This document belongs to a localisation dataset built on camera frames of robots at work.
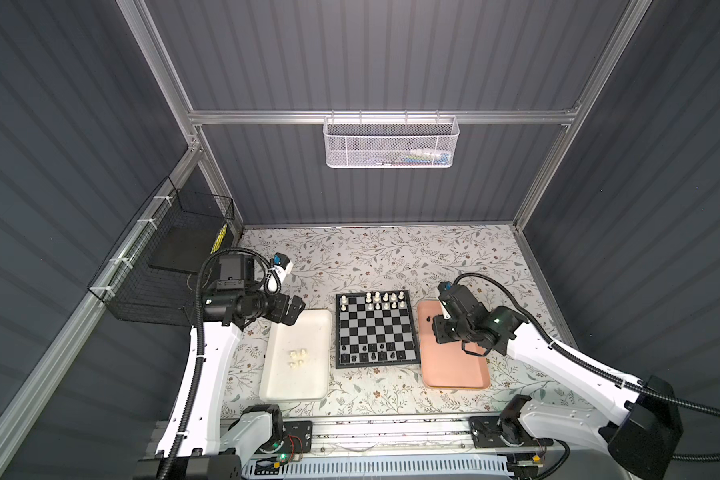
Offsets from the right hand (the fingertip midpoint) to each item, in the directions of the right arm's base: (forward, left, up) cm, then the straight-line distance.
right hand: (437, 328), depth 80 cm
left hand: (+2, +40, +12) cm, 42 cm away
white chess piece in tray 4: (-6, +39, -9) cm, 40 cm away
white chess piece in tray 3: (-7, +41, -9) cm, 42 cm away
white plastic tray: (-6, +40, -9) cm, 41 cm away
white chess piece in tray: (-4, +41, -8) cm, 42 cm away
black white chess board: (+4, +17, -10) cm, 20 cm away
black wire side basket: (+5, +71, +19) cm, 73 cm away
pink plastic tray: (-6, -3, -11) cm, 12 cm away
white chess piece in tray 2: (-4, +38, -10) cm, 40 cm away
